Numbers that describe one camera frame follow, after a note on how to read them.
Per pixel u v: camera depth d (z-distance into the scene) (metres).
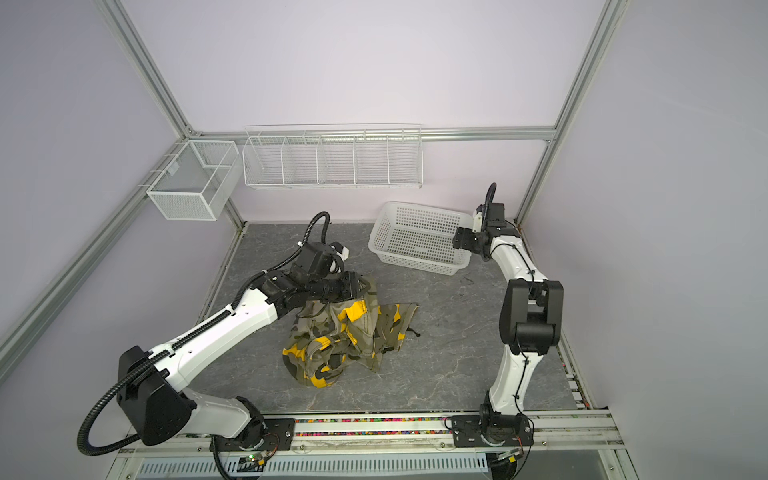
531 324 0.52
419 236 1.16
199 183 1.00
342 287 0.68
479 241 0.74
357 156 1.00
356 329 0.73
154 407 0.39
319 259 0.59
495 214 0.76
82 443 0.36
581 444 0.72
